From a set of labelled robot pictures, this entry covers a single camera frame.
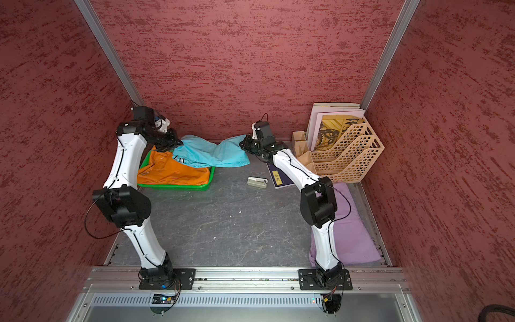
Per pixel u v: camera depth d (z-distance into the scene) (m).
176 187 0.91
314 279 0.73
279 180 1.03
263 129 0.70
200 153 0.85
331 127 0.98
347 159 1.00
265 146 0.71
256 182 1.00
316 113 0.95
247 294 0.71
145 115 0.66
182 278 0.74
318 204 0.54
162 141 0.73
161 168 0.97
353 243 0.83
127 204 0.51
